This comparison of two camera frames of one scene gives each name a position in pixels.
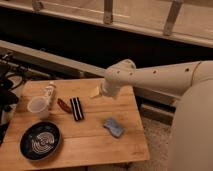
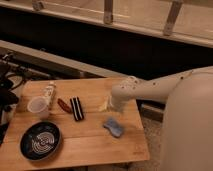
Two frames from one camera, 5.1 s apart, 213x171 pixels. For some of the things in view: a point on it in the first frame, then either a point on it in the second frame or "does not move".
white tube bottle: x=50 y=91 does not move
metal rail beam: x=23 y=51 does not move
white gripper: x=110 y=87 to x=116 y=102
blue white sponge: x=114 y=128 does not move
